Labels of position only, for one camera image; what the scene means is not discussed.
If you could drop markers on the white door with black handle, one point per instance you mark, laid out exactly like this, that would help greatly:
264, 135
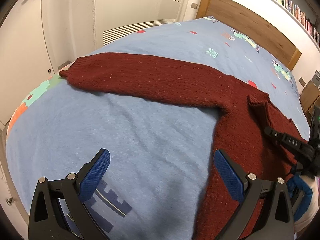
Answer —
24, 58

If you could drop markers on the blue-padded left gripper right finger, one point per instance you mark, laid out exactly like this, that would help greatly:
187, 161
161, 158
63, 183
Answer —
275, 220

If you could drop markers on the grey wall switch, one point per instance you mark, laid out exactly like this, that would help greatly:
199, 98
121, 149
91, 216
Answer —
194, 5

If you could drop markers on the wooden headboard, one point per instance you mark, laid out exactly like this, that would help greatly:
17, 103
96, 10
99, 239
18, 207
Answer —
251, 24

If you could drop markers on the wooden nightstand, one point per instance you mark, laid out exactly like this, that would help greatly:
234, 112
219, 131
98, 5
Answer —
309, 97

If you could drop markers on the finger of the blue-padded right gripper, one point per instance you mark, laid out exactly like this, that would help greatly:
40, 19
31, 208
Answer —
285, 139

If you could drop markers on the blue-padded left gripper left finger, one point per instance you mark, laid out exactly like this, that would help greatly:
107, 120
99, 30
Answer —
46, 218

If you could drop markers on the row of books on shelf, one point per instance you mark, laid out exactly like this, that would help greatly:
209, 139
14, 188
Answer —
306, 13

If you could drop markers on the white wardrobe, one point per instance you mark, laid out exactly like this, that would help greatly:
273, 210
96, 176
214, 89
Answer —
74, 28

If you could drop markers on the light blue patterned bedspread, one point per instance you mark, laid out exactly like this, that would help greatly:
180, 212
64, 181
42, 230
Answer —
37, 143

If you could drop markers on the blue gloved right hand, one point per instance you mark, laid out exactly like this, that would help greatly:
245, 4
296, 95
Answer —
303, 190

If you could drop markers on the dark red knit sweater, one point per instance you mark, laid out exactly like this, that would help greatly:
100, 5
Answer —
175, 84

